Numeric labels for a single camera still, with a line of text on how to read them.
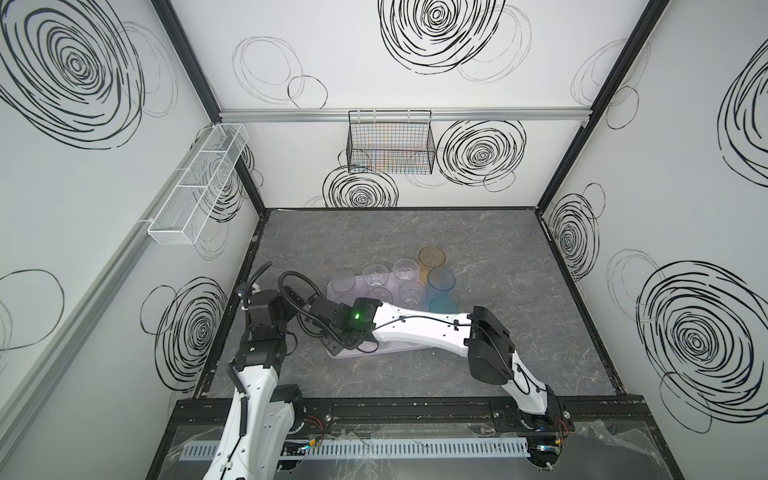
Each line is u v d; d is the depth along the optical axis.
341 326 0.59
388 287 0.96
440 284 0.83
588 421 0.74
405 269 0.97
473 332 0.57
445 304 0.84
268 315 0.59
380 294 0.91
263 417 0.48
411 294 0.92
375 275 0.97
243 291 0.69
